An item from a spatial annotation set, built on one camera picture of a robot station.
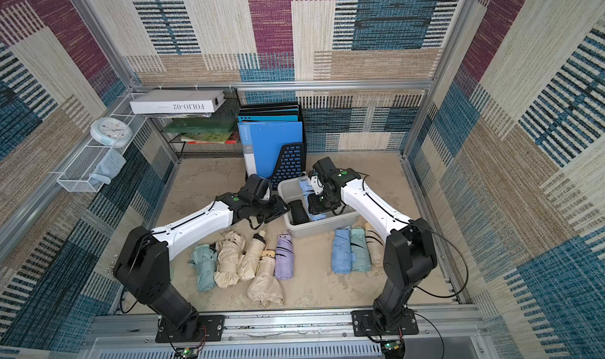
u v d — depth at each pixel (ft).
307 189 2.83
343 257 2.79
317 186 2.50
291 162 3.08
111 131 2.44
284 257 2.75
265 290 2.50
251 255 2.73
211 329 2.40
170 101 2.60
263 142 3.00
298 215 3.17
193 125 3.31
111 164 2.29
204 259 2.67
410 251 1.49
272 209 2.54
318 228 2.68
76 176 2.17
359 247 2.85
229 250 2.78
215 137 3.32
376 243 2.84
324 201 2.39
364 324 2.39
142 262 1.53
